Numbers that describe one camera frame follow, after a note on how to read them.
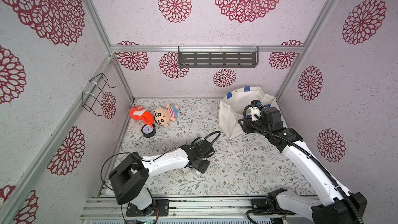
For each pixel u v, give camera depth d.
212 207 0.76
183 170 0.84
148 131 0.99
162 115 1.00
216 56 0.93
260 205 0.74
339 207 0.37
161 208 0.73
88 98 0.73
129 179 0.43
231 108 0.85
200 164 0.72
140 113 1.02
